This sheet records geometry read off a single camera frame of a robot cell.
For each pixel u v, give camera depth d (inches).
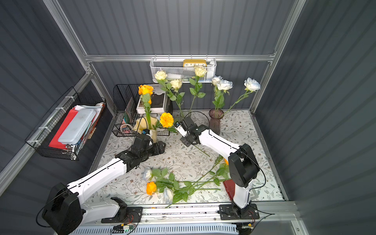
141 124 34.6
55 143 26.1
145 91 30.6
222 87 31.7
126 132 41.4
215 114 36.5
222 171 33.6
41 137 24.0
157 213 29.7
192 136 24.8
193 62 34.2
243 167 19.0
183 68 34.9
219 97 34.9
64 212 15.6
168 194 29.7
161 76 31.7
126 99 45.6
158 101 36.6
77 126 27.5
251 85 28.6
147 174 32.2
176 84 32.9
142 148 25.1
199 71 30.9
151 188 31.0
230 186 31.7
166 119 27.3
